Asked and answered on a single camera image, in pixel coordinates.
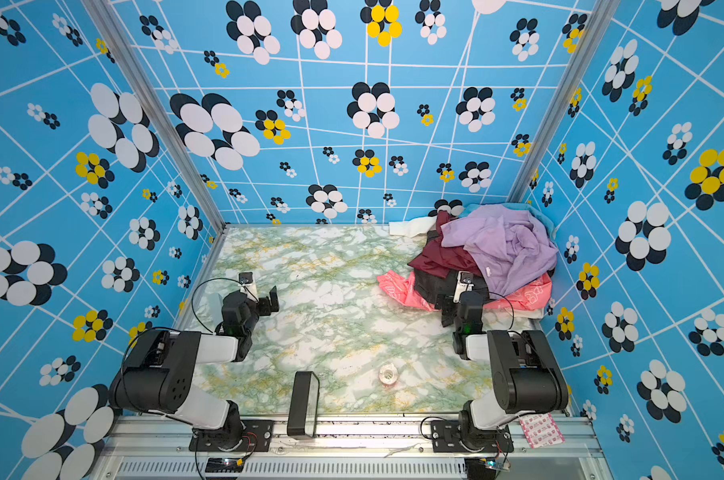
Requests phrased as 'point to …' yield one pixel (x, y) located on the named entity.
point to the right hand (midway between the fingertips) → (460, 289)
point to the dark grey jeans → (431, 284)
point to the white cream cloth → (413, 226)
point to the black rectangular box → (303, 404)
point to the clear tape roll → (388, 374)
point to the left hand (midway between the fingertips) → (261, 286)
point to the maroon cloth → (440, 260)
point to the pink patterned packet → (541, 430)
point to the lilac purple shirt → (510, 243)
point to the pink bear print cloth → (533, 297)
